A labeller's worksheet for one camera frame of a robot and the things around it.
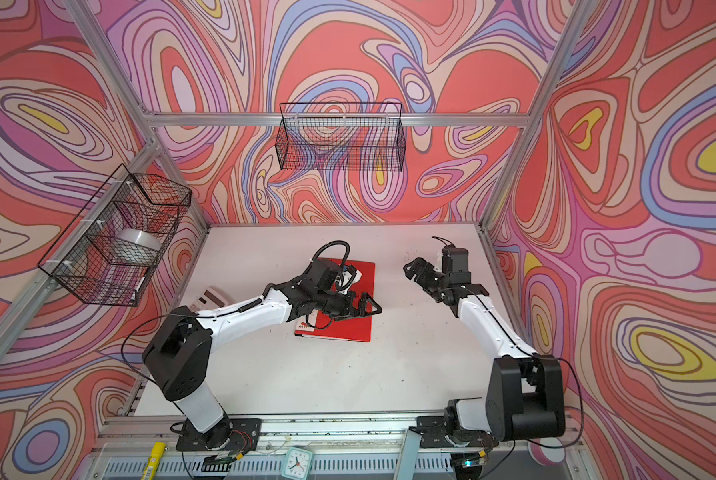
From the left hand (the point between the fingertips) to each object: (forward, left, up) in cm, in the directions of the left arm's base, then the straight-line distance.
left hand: (373, 309), depth 80 cm
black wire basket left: (+7, +63, +18) cm, 66 cm away
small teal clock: (-33, +18, -12) cm, 40 cm away
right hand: (+11, -13, -1) cm, 17 cm away
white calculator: (+10, +53, -12) cm, 55 cm away
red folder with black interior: (-7, +6, +3) cm, 10 cm away
